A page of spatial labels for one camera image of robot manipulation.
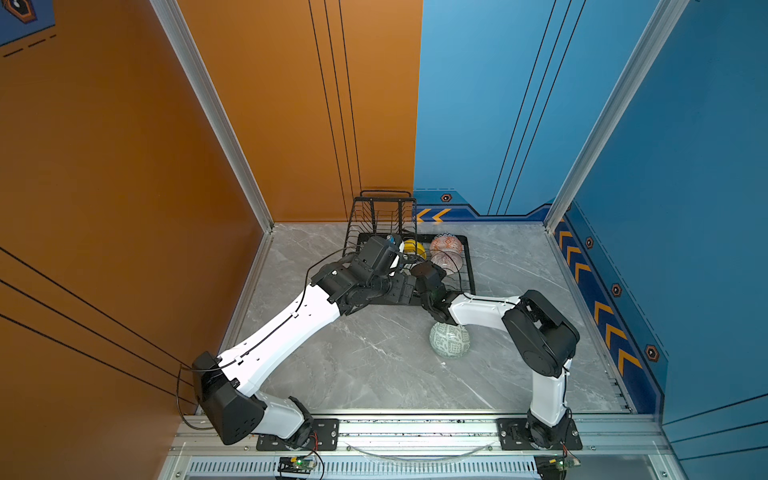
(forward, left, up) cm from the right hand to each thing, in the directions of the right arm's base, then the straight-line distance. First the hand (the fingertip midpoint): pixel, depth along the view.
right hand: (426, 262), depth 95 cm
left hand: (-16, +8, +13) cm, 22 cm away
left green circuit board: (-52, +34, -12) cm, 63 cm away
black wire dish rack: (+13, +10, +8) cm, 19 cm away
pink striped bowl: (+7, -8, -5) cm, 12 cm away
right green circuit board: (-52, -28, -13) cm, 60 cm away
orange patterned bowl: (+14, -9, -6) cm, 18 cm away
